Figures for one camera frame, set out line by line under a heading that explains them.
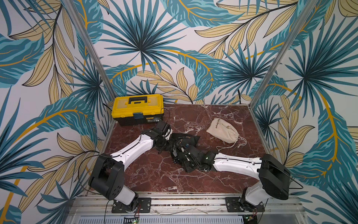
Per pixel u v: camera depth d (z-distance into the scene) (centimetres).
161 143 71
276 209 74
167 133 73
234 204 73
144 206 73
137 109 94
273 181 43
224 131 95
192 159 63
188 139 92
